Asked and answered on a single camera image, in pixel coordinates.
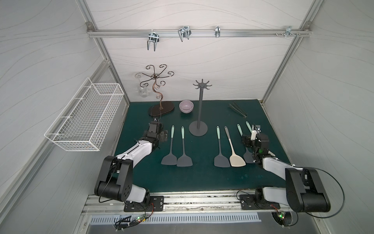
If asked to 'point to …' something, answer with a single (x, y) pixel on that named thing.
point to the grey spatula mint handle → (221, 161)
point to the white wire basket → (85, 119)
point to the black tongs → (235, 107)
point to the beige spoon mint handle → (271, 153)
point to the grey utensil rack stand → (199, 128)
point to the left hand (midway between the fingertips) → (157, 133)
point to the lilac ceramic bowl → (186, 107)
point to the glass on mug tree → (143, 91)
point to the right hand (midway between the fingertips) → (253, 133)
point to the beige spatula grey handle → (235, 161)
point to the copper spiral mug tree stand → (164, 107)
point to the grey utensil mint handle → (184, 161)
